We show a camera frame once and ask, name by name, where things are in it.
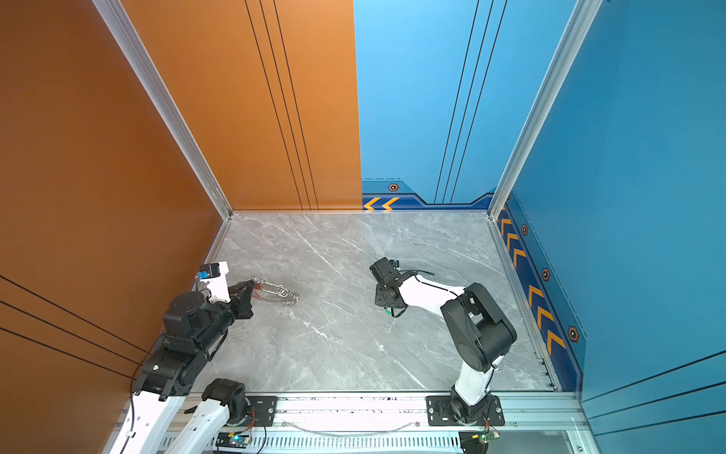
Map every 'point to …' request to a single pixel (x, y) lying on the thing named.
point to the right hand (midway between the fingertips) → (383, 299)
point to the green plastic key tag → (388, 312)
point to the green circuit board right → (476, 442)
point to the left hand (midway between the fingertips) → (254, 279)
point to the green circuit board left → (233, 440)
